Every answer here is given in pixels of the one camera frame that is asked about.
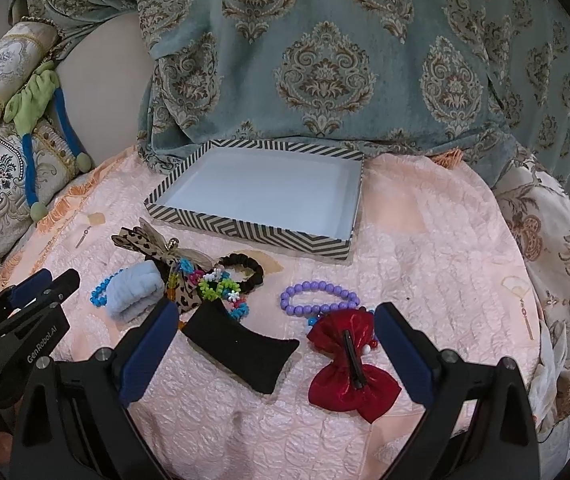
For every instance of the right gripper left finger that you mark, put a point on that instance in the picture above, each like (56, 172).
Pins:
(74, 422)

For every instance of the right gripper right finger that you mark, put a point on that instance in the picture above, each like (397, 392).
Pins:
(477, 422)

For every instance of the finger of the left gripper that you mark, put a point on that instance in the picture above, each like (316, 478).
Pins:
(59, 290)
(22, 294)

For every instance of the light blue fluffy scrunchie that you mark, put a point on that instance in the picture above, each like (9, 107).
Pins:
(133, 290)

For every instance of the leopard print bow scrunchie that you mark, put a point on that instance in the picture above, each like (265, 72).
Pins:
(174, 262)

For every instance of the black scrunchie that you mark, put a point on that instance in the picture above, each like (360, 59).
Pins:
(251, 270)

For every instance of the black velvet jewelry pad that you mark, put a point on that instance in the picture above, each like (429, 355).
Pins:
(256, 359)

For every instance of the gold fan earring left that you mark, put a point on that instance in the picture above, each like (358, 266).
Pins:
(93, 219)

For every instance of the gold fan earring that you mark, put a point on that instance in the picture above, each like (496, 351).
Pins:
(93, 219)
(519, 288)

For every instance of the floral embroidered cushion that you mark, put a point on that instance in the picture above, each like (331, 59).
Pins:
(55, 167)

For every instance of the red shiny bow clip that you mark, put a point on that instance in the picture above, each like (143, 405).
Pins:
(347, 384)

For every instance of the gold fan earring right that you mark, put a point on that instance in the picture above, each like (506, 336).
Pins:
(519, 288)

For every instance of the green blue plush toy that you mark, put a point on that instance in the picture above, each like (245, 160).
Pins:
(25, 109)

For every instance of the beige floral bedsheet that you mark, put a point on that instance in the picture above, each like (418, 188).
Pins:
(536, 209)

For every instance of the embroidered bolster pillow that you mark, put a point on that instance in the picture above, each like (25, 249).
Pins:
(22, 48)

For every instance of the striped black white box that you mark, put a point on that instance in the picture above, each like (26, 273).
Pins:
(296, 196)

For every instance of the teal damask blanket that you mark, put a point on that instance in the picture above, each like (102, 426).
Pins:
(399, 76)

